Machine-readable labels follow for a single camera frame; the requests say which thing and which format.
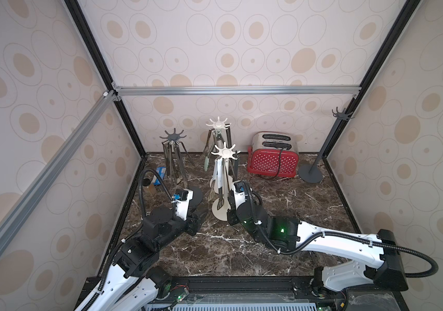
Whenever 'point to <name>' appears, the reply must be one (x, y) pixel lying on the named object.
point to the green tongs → (210, 137)
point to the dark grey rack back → (308, 173)
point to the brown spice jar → (149, 188)
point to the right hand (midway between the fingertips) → (235, 196)
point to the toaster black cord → (279, 168)
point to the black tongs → (234, 166)
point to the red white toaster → (273, 153)
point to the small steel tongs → (217, 172)
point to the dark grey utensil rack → (197, 197)
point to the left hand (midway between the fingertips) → (208, 209)
